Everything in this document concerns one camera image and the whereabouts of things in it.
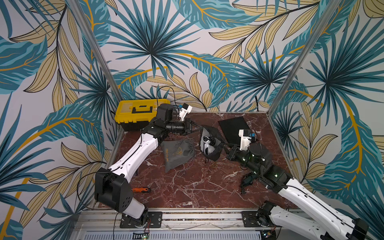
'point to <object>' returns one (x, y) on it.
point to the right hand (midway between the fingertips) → (222, 144)
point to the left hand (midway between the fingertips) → (202, 130)
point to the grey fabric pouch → (176, 152)
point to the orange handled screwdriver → (141, 189)
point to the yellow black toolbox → (136, 114)
